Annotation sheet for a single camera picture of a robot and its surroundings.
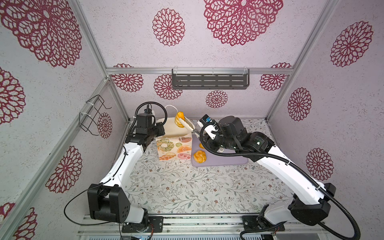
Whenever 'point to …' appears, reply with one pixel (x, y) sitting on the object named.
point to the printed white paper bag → (176, 143)
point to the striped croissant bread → (200, 145)
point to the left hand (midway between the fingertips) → (162, 129)
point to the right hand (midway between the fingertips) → (202, 133)
